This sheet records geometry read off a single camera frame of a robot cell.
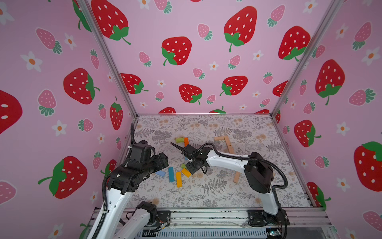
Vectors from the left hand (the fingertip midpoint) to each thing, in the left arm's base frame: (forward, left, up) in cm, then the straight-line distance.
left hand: (163, 159), depth 70 cm
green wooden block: (+27, -4, -21) cm, 35 cm away
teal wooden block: (+2, -1, -23) cm, 23 cm away
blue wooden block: (+3, +6, -23) cm, 24 cm away
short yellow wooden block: (+2, -10, -19) cm, 21 cm away
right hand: (+4, -12, -19) cm, 23 cm away
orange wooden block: (+26, -8, -22) cm, 35 cm away
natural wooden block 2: (+28, -38, -22) cm, 52 cm away
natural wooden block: (+31, -32, -23) cm, 50 cm away
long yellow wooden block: (-1, -5, -23) cm, 24 cm away
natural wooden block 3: (+20, -40, -22) cm, 50 cm away
